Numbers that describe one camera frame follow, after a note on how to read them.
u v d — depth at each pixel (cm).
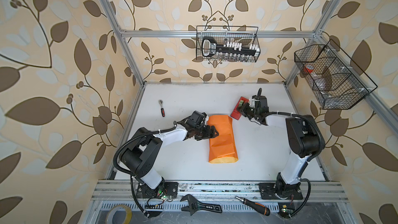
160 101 108
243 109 89
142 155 46
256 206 68
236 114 96
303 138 51
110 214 66
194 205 70
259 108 79
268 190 73
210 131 79
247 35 91
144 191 74
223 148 80
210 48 85
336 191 75
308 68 88
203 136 79
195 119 72
